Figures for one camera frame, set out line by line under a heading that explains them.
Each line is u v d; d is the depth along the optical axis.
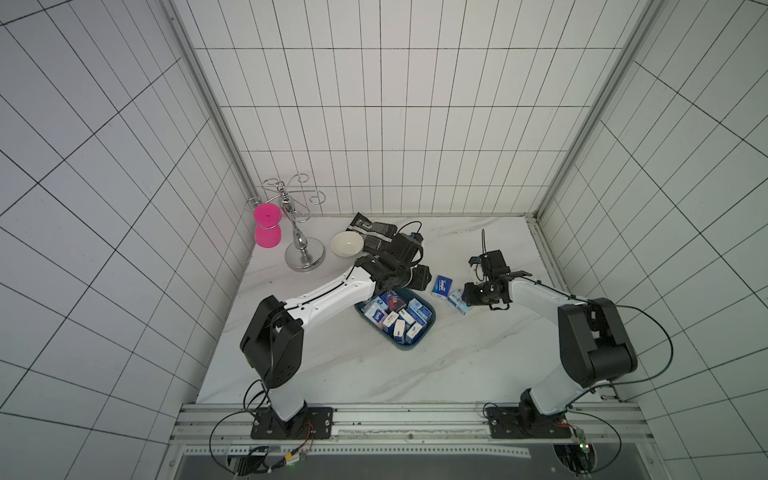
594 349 0.46
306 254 1.07
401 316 0.85
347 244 1.06
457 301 0.93
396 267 0.63
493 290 0.70
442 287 0.95
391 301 0.92
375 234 1.09
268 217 0.81
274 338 0.44
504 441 0.71
